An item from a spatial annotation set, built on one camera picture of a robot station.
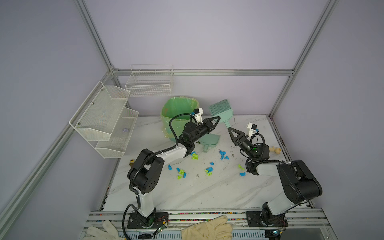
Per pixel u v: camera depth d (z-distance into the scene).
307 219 0.75
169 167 0.93
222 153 0.98
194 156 0.96
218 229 0.71
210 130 0.72
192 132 0.66
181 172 0.88
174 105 1.00
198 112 0.76
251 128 0.76
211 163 0.94
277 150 0.98
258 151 0.66
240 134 0.75
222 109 0.78
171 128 0.72
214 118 0.78
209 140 1.04
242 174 0.88
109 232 0.70
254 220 0.73
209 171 0.89
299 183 0.46
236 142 0.73
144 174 0.49
